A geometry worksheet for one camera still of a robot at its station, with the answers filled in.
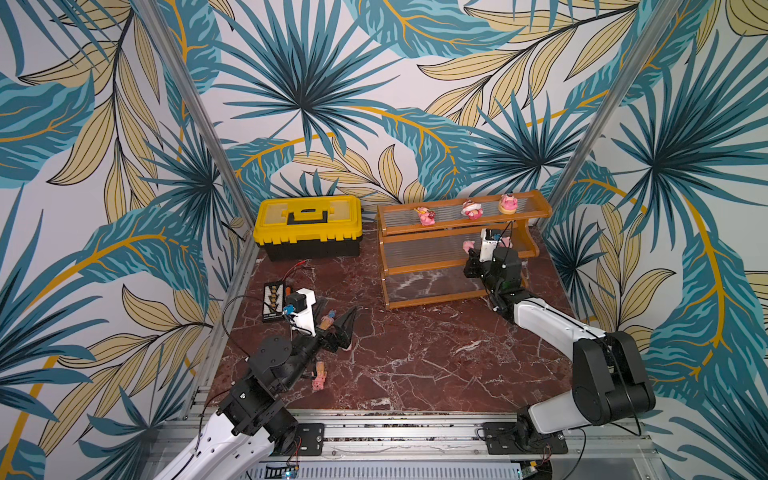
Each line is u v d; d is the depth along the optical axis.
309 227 0.96
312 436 0.73
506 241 0.93
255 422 0.50
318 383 0.80
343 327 0.59
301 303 0.55
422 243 1.00
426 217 0.78
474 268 0.80
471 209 0.80
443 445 0.73
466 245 0.89
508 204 0.83
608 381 0.44
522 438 0.67
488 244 0.78
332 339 0.59
